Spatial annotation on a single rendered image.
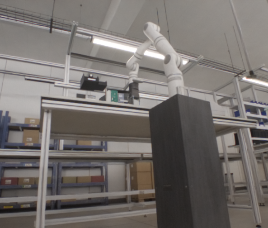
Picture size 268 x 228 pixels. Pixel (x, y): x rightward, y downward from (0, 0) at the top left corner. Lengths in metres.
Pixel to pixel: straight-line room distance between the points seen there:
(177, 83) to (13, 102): 5.20
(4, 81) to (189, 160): 5.72
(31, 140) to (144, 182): 2.80
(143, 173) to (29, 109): 3.36
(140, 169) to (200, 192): 4.14
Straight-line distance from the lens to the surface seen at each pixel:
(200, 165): 0.98
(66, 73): 2.44
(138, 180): 5.01
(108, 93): 1.70
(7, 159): 3.49
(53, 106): 1.33
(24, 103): 5.96
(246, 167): 2.25
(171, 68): 1.20
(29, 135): 5.21
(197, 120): 1.03
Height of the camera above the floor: 0.45
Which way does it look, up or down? 18 degrees up
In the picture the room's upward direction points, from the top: 3 degrees counter-clockwise
